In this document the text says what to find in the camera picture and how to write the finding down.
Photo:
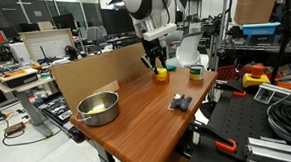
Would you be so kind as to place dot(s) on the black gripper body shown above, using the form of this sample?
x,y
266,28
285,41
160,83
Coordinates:
x,y
154,50

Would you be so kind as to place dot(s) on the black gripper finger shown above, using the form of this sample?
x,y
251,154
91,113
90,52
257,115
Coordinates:
x,y
151,65
163,61

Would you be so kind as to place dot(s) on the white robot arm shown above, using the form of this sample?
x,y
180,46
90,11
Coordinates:
x,y
145,6

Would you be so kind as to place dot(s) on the orange block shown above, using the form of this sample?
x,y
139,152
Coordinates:
x,y
160,80

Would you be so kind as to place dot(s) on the white office chair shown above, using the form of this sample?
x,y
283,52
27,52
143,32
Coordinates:
x,y
188,51

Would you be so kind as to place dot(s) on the green labelled tin can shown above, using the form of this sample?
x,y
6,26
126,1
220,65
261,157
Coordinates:
x,y
196,72

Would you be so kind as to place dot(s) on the grey plush toy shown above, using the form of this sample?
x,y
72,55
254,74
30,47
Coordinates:
x,y
181,102

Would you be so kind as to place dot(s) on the large black monitor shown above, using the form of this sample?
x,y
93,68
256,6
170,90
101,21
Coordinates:
x,y
115,21

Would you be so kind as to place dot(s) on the small cardboard piece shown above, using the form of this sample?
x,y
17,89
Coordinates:
x,y
108,87

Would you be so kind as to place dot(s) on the large cardboard sheet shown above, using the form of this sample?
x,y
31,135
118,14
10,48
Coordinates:
x,y
101,71

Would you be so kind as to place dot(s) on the grey office chair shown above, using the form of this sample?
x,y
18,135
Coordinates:
x,y
94,35

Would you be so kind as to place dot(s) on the red plastic crate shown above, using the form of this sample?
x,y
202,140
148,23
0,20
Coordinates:
x,y
225,72

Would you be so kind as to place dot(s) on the steel pot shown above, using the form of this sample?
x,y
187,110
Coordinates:
x,y
99,108

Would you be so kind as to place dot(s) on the metal shelf rack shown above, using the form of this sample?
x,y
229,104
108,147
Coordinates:
x,y
227,26

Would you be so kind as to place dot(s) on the yellow emergency stop button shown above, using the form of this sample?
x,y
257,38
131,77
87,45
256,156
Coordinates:
x,y
255,77

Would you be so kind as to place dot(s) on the small black monitor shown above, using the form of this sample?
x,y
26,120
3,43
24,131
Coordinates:
x,y
64,21

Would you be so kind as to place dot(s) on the black perforated breadboard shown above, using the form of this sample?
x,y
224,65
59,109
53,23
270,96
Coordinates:
x,y
236,123

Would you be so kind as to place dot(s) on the blue plastic bin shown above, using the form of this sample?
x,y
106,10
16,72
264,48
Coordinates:
x,y
260,29

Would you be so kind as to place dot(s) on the black equipment tray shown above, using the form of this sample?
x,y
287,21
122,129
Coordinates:
x,y
57,109

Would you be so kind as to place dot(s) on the brown cardboard box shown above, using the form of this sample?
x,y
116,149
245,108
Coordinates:
x,y
253,10

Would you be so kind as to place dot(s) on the white pegboard panel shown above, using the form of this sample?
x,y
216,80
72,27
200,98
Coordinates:
x,y
48,43

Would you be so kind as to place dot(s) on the aluminium extrusion bar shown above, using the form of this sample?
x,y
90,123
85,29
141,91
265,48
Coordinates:
x,y
275,150
279,92

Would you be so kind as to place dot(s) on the black tripod pole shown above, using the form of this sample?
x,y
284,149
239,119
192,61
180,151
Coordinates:
x,y
283,33

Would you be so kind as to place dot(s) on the grey side desk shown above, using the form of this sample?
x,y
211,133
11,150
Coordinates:
x,y
26,92

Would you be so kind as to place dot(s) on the white box with orange top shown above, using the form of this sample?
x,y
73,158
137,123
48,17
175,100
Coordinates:
x,y
15,76

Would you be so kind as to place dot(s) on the brown power brick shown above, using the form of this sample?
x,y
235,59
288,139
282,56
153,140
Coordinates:
x,y
14,128

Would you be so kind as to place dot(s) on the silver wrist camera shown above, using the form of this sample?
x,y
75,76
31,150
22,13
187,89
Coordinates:
x,y
160,31

